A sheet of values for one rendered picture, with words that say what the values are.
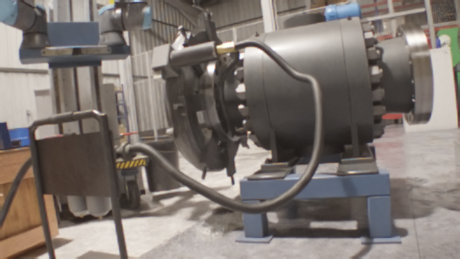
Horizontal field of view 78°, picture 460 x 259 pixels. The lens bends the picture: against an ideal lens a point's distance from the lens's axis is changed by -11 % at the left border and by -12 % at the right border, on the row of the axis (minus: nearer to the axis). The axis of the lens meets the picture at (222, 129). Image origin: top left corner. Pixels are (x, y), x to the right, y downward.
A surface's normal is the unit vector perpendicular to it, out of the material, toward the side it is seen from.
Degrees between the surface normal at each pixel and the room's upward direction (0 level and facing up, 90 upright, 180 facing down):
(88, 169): 90
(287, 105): 106
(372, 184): 90
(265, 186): 90
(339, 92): 101
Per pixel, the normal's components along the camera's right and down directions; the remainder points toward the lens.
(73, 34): 0.49, -0.03
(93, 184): -0.39, 0.07
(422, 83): -0.35, 0.31
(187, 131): 0.23, 0.31
